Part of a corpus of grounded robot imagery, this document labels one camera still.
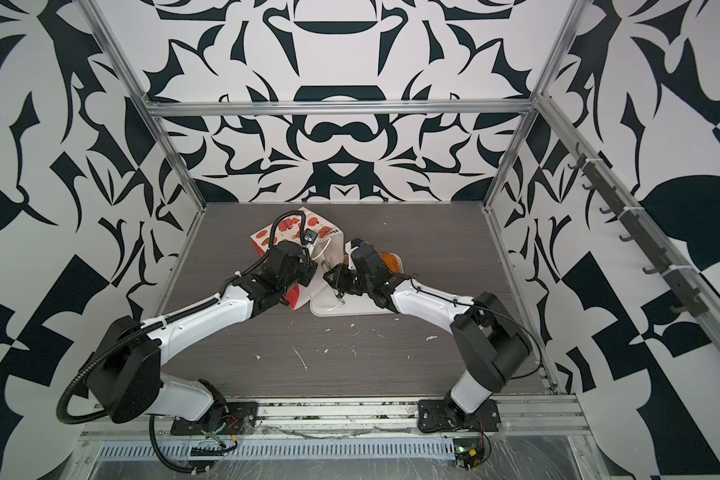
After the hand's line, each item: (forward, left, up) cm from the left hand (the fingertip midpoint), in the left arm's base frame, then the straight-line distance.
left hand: (309, 249), depth 84 cm
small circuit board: (-46, -38, -19) cm, 63 cm away
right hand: (-7, -4, -4) cm, 9 cm away
